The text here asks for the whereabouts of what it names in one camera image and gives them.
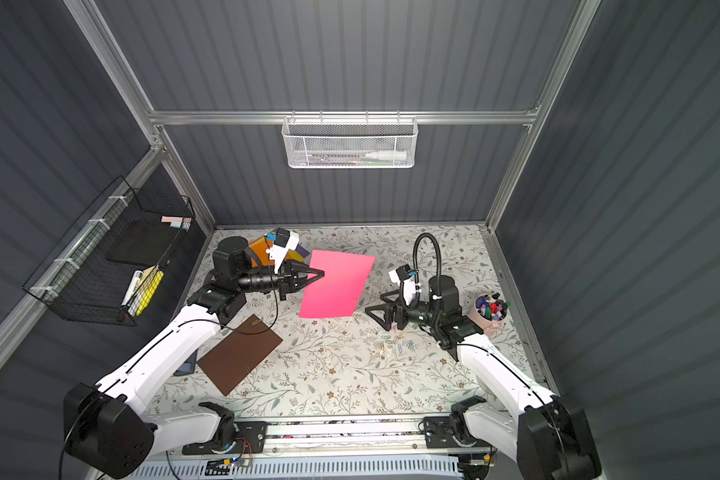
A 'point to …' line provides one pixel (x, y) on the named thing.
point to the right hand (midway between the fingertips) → (380, 304)
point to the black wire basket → (108, 262)
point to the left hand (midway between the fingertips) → (319, 275)
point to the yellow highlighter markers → (145, 297)
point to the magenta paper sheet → (337, 293)
